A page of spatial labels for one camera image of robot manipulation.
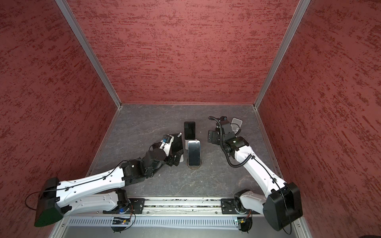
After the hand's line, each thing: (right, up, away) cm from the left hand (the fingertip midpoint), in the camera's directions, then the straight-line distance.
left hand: (174, 149), depth 75 cm
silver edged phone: (+10, -4, +9) cm, 14 cm away
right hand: (+22, +5, +8) cm, 24 cm away
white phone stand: (+5, +1, +22) cm, 23 cm away
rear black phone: (+7, +7, +33) cm, 34 cm away
